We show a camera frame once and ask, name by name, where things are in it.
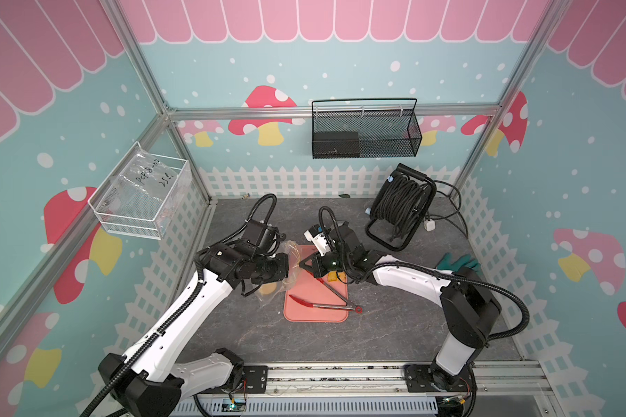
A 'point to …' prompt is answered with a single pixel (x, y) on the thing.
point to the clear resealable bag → (268, 291)
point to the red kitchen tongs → (348, 307)
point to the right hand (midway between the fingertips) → (300, 264)
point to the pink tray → (304, 287)
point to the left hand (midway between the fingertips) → (287, 276)
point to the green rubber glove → (463, 261)
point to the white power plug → (429, 225)
